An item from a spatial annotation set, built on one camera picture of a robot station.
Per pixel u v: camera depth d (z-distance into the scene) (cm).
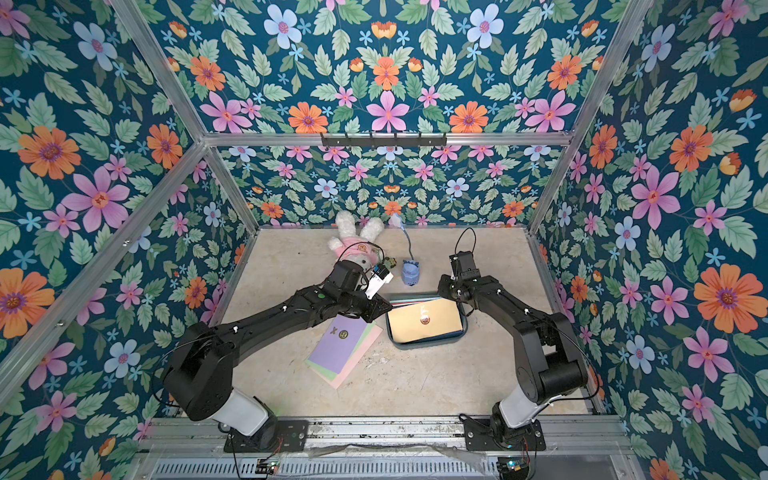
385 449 72
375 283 75
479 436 74
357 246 104
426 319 91
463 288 68
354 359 87
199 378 44
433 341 88
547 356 46
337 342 90
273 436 69
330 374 84
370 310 74
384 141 93
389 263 108
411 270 98
